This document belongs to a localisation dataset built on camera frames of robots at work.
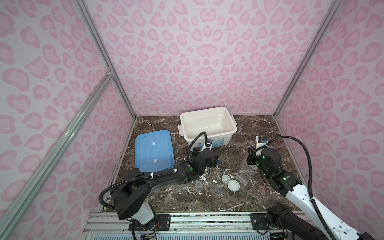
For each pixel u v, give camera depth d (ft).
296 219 1.90
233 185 2.75
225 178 2.85
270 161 1.83
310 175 1.73
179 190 2.60
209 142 2.35
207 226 2.39
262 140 2.14
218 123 3.54
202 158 2.03
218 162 3.07
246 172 2.91
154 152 3.27
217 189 2.72
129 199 1.38
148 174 1.54
